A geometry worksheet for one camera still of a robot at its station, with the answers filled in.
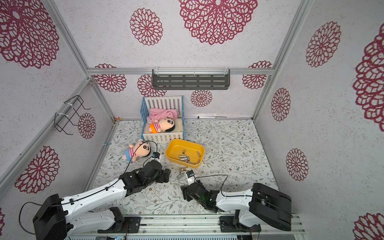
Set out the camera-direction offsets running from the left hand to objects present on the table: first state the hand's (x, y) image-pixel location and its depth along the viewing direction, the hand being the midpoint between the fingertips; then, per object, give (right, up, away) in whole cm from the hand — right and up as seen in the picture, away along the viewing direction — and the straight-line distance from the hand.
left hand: (163, 170), depth 83 cm
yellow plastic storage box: (+14, +7, +18) cm, 24 cm away
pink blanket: (-9, +35, +28) cm, 45 cm away
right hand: (+14, -9, +3) cm, 17 cm away
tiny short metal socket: (+11, +8, +18) cm, 22 cm away
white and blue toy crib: (-3, +44, +27) cm, 51 cm away
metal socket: (+10, -3, +10) cm, 14 cm away
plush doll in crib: (-2, +27, +18) cm, 32 cm away
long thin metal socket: (+20, +7, +18) cm, 28 cm away
